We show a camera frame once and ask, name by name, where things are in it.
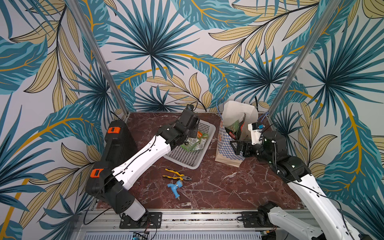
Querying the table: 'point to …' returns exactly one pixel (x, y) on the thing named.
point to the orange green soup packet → (197, 143)
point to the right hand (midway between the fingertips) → (238, 141)
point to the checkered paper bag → (236, 116)
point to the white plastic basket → (192, 159)
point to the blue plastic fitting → (174, 187)
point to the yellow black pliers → (182, 177)
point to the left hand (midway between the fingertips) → (190, 127)
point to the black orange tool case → (119, 147)
